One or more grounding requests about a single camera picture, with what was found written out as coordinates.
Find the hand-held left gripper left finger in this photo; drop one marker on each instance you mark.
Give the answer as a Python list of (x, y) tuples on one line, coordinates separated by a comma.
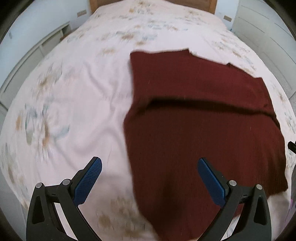
[(89, 178)]

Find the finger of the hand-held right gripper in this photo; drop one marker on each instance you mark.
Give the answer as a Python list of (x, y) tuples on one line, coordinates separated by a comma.
[(292, 147)]

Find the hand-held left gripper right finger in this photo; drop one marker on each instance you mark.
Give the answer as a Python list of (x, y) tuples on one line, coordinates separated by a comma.
[(211, 179)]

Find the dark red knit sweater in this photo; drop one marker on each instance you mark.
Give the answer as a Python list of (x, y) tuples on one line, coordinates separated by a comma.
[(196, 127)]

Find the white louvered low cabinet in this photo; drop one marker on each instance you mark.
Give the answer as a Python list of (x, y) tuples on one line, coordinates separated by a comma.
[(27, 60)]

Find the wooden headboard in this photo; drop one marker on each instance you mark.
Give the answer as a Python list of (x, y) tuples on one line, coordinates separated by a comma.
[(152, 1)]

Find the wall socket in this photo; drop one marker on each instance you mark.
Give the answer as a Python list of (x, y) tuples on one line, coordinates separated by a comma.
[(81, 13), (227, 18)]

